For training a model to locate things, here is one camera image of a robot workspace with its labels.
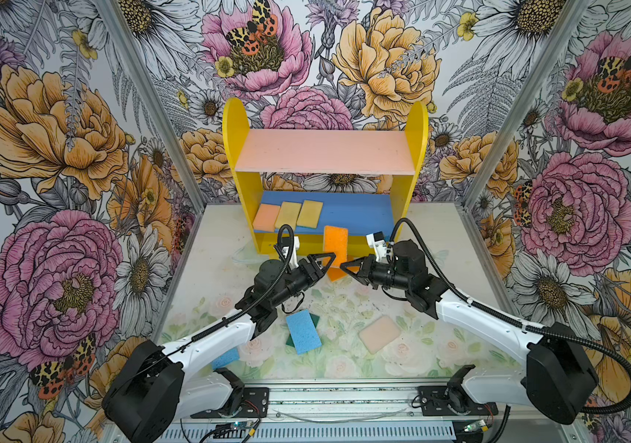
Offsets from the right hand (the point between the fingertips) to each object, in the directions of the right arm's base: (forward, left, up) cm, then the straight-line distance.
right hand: (341, 275), depth 75 cm
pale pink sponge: (-8, -12, -22) cm, 27 cm away
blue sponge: (-15, +33, -20) cm, 42 cm away
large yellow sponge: (+28, +9, -5) cm, 30 cm away
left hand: (+2, +2, +1) cm, 3 cm away
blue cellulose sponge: (-9, +11, -18) cm, 23 cm away
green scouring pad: (-4, +8, -20) cm, 21 cm away
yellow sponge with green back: (+27, +16, -5) cm, 32 cm away
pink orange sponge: (+27, +24, -5) cm, 36 cm away
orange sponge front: (+10, +1, +3) cm, 10 cm away
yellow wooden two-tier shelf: (+53, -14, -11) cm, 56 cm away
